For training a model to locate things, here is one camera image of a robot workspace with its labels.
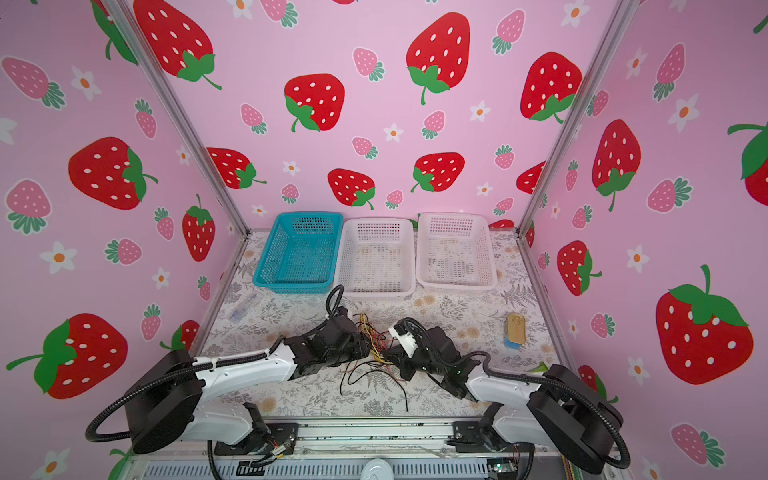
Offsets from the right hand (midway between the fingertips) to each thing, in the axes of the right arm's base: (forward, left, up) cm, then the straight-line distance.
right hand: (383, 354), depth 80 cm
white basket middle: (+40, +10, -7) cm, 42 cm away
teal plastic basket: (+39, +39, -7) cm, 56 cm away
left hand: (+3, +4, -2) cm, 5 cm away
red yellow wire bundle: (+4, +2, -1) cm, 5 cm away
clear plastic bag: (+14, +50, -6) cm, 53 cm away
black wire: (-2, +6, -9) cm, 11 cm away
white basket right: (+47, -20, -8) cm, 52 cm away
